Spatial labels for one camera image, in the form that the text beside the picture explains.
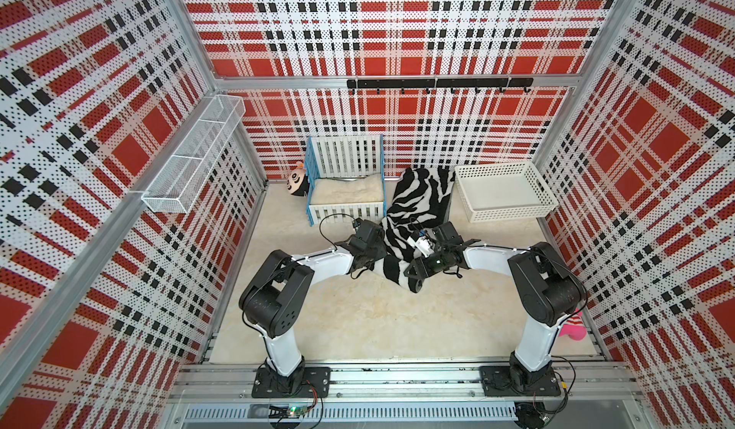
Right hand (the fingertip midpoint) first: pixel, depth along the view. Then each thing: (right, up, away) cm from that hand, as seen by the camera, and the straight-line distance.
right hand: (415, 269), depth 92 cm
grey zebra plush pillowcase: (+5, +24, +22) cm, 33 cm away
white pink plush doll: (+41, -12, -16) cm, 46 cm away
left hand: (-10, +7, +4) cm, 12 cm away
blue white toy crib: (-28, +33, +34) cm, 55 cm away
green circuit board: (-34, -30, -23) cm, 51 cm away
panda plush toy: (-44, +30, +18) cm, 57 cm away
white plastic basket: (+39, +27, +23) cm, 52 cm away
